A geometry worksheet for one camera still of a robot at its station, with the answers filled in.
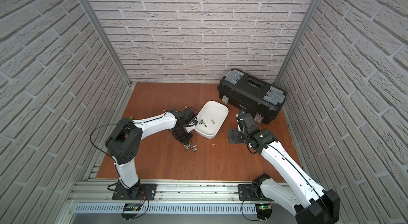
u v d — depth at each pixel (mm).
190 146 874
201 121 981
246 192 737
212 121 981
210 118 1007
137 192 682
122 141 485
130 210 723
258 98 897
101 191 761
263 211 703
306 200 388
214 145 878
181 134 771
